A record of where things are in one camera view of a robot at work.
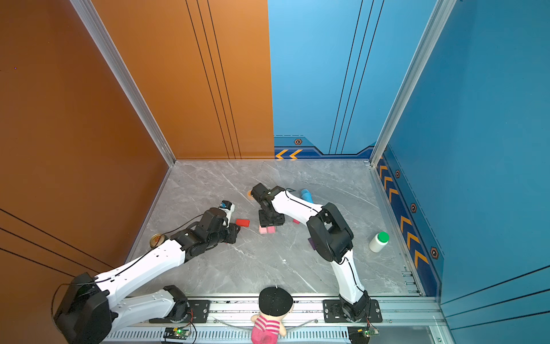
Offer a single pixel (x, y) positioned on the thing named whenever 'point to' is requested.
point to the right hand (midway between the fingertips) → (266, 224)
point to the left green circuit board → (176, 333)
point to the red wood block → (243, 222)
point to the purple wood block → (311, 241)
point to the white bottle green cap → (379, 241)
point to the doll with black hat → (274, 303)
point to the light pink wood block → (263, 230)
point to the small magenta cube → (296, 221)
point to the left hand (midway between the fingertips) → (239, 225)
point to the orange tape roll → (248, 193)
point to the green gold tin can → (156, 240)
